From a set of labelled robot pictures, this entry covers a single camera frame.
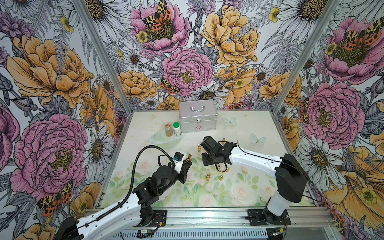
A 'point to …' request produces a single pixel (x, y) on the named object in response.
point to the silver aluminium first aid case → (197, 116)
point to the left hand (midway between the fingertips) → (188, 165)
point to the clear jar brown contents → (169, 130)
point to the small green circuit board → (145, 233)
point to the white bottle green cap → (176, 128)
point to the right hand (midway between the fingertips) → (207, 162)
